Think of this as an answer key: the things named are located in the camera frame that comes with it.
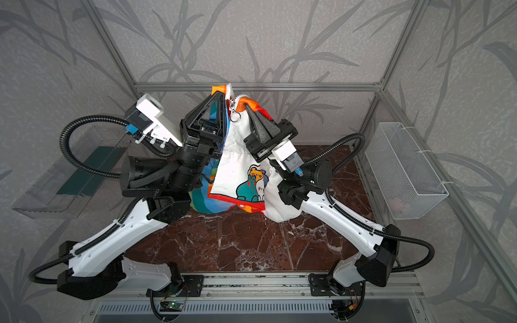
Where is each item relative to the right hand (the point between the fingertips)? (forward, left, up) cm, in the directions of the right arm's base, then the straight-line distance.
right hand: (258, 96), depth 36 cm
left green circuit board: (-27, +34, -67) cm, 80 cm away
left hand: (-3, +6, +3) cm, 7 cm away
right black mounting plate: (-21, -21, -66) cm, 72 cm away
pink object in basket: (+2, -48, -46) cm, 66 cm away
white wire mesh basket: (+1, -44, -32) cm, 55 cm away
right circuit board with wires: (-28, -28, -71) cm, 81 cm away
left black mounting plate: (-21, +27, -67) cm, 75 cm away
